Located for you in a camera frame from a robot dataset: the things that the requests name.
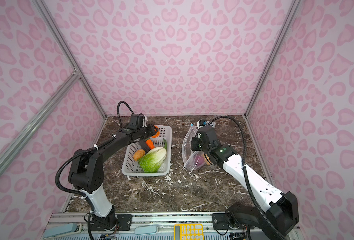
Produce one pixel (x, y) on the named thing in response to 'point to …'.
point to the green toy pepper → (165, 144)
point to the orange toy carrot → (150, 144)
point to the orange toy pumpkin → (158, 132)
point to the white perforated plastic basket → (131, 168)
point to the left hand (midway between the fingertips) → (157, 127)
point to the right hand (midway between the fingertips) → (193, 137)
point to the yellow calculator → (189, 231)
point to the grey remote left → (57, 230)
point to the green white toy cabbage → (151, 161)
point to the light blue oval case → (146, 230)
